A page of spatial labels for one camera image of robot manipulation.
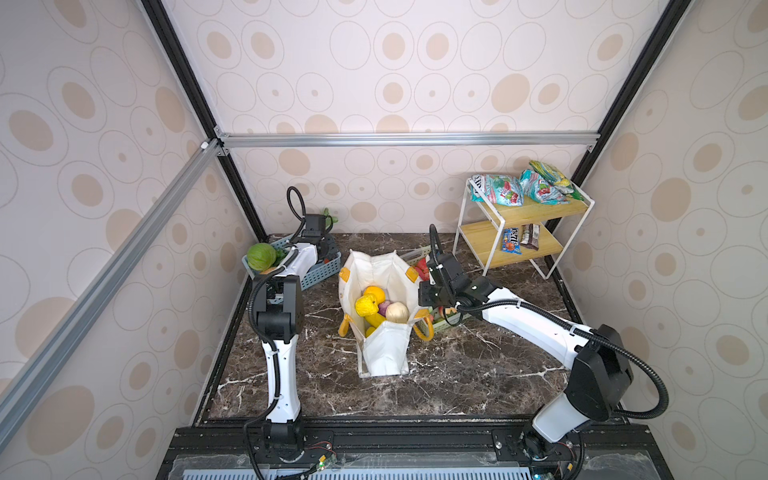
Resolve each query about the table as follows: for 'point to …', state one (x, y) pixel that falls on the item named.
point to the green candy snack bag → (498, 189)
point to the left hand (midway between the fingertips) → (334, 237)
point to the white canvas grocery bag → (385, 352)
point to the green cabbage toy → (261, 257)
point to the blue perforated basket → (331, 263)
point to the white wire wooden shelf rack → (491, 236)
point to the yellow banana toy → (374, 321)
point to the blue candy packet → (511, 241)
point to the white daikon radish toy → (328, 219)
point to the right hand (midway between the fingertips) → (421, 289)
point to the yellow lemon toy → (366, 305)
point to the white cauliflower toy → (397, 312)
